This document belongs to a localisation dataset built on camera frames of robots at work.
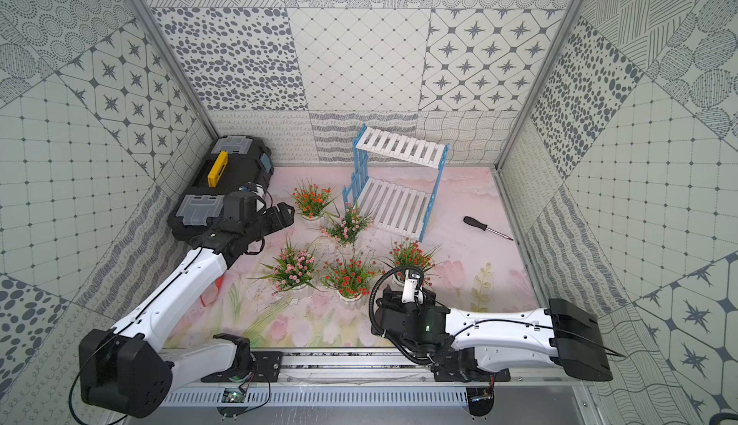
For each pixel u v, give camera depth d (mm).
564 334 415
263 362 753
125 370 385
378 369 759
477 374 634
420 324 561
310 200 930
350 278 737
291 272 763
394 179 1172
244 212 623
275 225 731
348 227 859
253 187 745
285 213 749
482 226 1020
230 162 978
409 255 807
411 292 681
